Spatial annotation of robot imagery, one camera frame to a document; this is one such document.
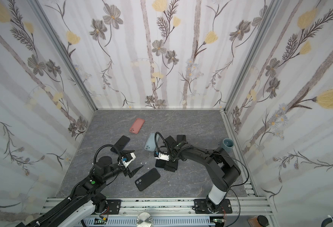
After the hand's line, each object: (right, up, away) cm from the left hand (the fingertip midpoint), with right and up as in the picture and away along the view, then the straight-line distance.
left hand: (135, 154), depth 77 cm
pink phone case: (-7, +15, +34) cm, 38 cm away
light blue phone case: (+6, +2, +22) cm, 22 cm away
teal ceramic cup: (+60, +2, +18) cm, 63 cm away
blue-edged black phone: (+14, -6, +3) cm, 15 cm away
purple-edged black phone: (+28, +6, +26) cm, 39 cm away
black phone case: (+6, -17, +7) cm, 19 cm away
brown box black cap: (+60, -27, -15) cm, 67 cm away
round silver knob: (+8, -23, -19) cm, 31 cm away
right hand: (+17, -4, +12) cm, 21 cm away
